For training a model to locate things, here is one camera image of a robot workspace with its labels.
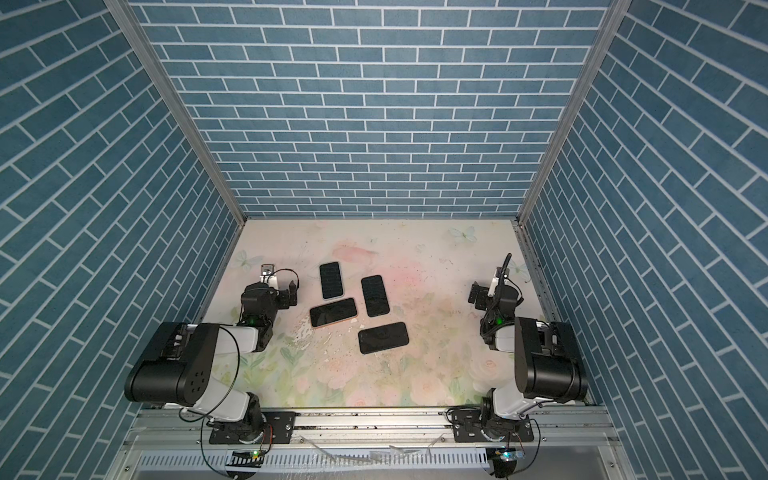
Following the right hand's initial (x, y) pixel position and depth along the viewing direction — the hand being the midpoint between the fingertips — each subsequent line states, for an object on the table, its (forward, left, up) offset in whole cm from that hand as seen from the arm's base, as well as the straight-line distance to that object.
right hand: (490, 282), depth 94 cm
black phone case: (-5, +37, -5) cm, 38 cm away
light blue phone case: (0, +50, -5) cm, 50 cm away
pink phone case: (-15, +48, -6) cm, 50 cm away
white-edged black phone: (0, +54, -6) cm, 54 cm away
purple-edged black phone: (-12, +49, -4) cm, 51 cm away
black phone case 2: (-18, +33, -8) cm, 38 cm away
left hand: (-6, +68, +2) cm, 68 cm away
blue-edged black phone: (-18, +33, -7) cm, 38 cm away
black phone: (-5, +37, -5) cm, 38 cm away
